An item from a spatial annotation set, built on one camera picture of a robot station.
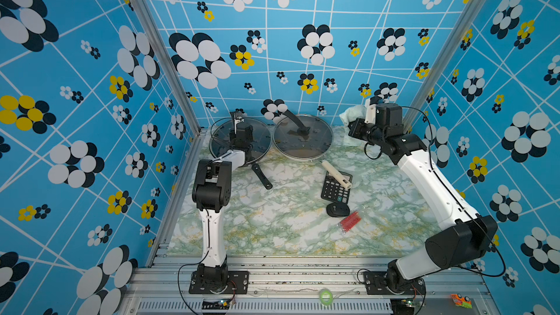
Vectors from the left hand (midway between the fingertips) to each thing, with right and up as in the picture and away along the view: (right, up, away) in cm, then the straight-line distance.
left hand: (241, 126), depth 104 cm
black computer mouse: (+43, -36, -15) cm, 58 cm away
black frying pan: (+14, -25, -17) cm, 34 cm away
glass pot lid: (-17, -4, +20) cm, 26 cm away
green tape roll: (+35, -60, -33) cm, 77 cm away
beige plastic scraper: (+45, -24, -19) cm, 55 cm away
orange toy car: (+77, -59, -36) cm, 104 cm away
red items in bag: (+47, -41, -17) cm, 65 cm away
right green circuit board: (+59, -62, -35) cm, 92 cm away
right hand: (+46, -1, -26) cm, 53 cm away
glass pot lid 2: (+30, -5, +2) cm, 31 cm away
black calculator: (+43, -29, -9) cm, 53 cm away
